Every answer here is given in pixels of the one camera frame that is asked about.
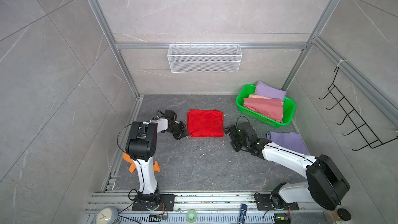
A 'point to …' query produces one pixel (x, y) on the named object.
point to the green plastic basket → (289, 107)
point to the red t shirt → (205, 123)
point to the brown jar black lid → (338, 215)
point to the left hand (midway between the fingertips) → (190, 129)
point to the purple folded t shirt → (288, 140)
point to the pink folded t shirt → (271, 108)
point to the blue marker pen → (243, 212)
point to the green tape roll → (191, 216)
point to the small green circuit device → (281, 219)
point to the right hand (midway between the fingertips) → (224, 133)
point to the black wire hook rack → (361, 126)
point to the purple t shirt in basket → (264, 89)
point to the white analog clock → (106, 215)
